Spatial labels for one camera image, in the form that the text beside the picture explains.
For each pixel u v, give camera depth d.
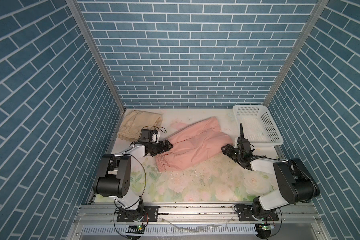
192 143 0.94
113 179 0.46
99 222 0.74
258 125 1.12
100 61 0.90
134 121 1.06
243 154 0.74
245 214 0.74
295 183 0.46
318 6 0.71
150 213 0.74
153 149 0.79
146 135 0.76
